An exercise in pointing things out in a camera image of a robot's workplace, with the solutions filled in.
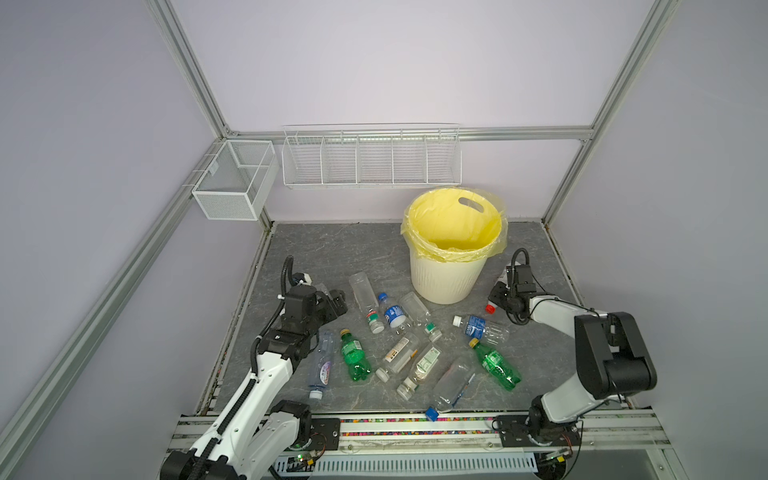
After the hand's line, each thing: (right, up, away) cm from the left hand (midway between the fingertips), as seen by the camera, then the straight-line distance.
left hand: (332, 302), depth 82 cm
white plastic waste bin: (+32, +5, +5) cm, 33 cm away
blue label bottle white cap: (+41, -8, +5) cm, 42 cm away
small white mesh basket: (-37, +38, +20) cm, 57 cm away
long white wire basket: (+7, +47, +18) cm, 50 cm away
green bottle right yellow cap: (+45, -17, -2) cm, 48 cm away
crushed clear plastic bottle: (+34, -23, 0) cm, 41 cm away
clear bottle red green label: (+8, -2, +14) cm, 16 cm away
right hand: (+51, 0, +15) cm, 53 cm away
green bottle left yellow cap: (+6, -15, -1) cm, 16 cm away
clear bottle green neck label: (+25, -5, +10) cm, 27 cm away
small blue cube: (+27, -26, -8) cm, 38 cm away
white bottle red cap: (+48, -4, +12) cm, 49 cm away
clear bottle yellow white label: (+19, -15, -1) cm, 24 cm away
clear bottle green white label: (+25, -17, -3) cm, 30 cm away
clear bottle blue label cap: (+17, -5, +7) cm, 19 cm away
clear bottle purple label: (-3, -18, -3) cm, 19 cm away
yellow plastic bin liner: (+37, +23, +16) cm, 47 cm away
